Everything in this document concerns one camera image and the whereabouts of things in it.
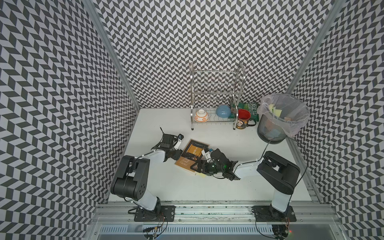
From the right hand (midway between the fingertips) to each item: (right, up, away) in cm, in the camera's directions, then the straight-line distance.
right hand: (194, 171), depth 84 cm
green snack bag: (+45, +40, +32) cm, 68 cm away
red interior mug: (+33, +31, +18) cm, 49 cm away
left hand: (-13, +10, +12) cm, 20 cm away
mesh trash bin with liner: (+58, +32, +14) cm, 68 cm away
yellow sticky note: (+4, -2, 0) cm, 4 cm away
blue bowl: (+21, +36, +28) cm, 51 cm away
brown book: (-2, +7, +9) cm, 12 cm away
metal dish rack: (+15, +49, +29) cm, 59 cm away
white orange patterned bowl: (+4, +32, +18) cm, 37 cm away
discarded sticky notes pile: (+54, +34, +13) cm, 65 cm away
